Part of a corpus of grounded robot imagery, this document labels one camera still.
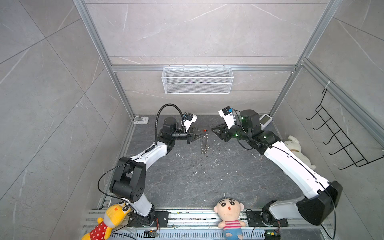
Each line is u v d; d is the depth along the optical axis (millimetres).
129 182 450
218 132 650
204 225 729
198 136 747
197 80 1005
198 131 733
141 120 1146
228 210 686
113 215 686
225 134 614
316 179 414
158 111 635
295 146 913
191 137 703
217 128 656
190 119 699
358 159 584
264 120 1109
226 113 606
